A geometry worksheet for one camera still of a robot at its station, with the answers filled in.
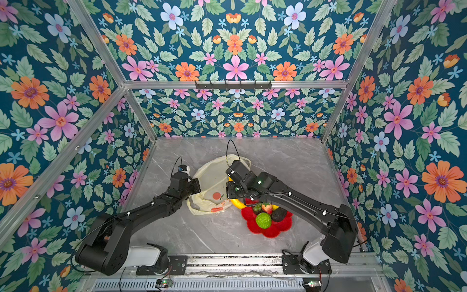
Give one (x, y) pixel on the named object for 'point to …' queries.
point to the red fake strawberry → (267, 207)
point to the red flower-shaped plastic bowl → (249, 215)
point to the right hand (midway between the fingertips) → (227, 189)
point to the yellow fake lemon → (275, 207)
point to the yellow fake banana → (238, 204)
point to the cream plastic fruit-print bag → (212, 174)
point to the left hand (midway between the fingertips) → (201, 176)
